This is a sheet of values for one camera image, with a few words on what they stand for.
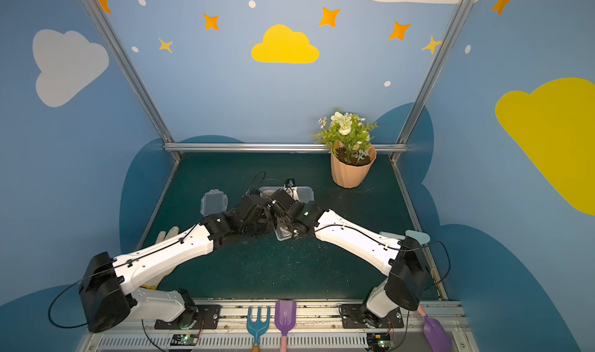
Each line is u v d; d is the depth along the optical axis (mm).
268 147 1285
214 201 1040
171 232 930
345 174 1002
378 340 717
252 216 594
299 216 553
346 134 905
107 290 387
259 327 721
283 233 797
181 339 715
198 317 731
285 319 737
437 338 707
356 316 750
